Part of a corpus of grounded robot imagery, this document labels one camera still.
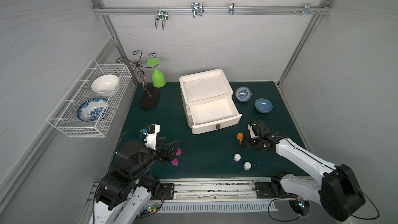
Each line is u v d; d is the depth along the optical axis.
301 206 0.71
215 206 0.70
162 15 0.78
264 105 1.07
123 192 0.42
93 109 0.65
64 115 0.57
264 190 0.73
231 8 0.73
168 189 0.74
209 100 0.81
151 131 0.55
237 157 0.82
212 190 0.75
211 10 0.79
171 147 0.55
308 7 0.77
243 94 1.11
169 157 0.55
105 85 0.75
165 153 0.55
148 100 1.10
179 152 0.84
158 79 0.93
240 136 0.90
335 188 0.40
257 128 0.68
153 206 0.69
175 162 0.82
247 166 0.80
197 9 0.76
